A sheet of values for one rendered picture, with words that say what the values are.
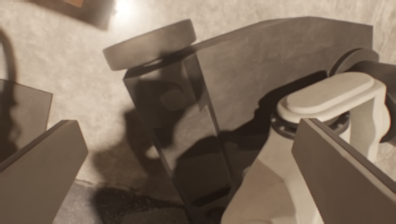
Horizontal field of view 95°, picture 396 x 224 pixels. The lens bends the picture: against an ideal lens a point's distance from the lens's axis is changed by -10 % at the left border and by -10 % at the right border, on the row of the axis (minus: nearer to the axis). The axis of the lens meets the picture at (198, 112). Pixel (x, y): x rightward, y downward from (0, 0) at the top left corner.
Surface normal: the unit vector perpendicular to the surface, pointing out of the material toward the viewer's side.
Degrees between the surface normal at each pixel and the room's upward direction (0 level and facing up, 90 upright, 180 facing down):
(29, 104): 0
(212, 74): 0
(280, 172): 90
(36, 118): 0
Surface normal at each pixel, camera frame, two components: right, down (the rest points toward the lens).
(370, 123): -0.92, 0.37
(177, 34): 0.67, 0.09
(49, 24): 0.25, 0.36
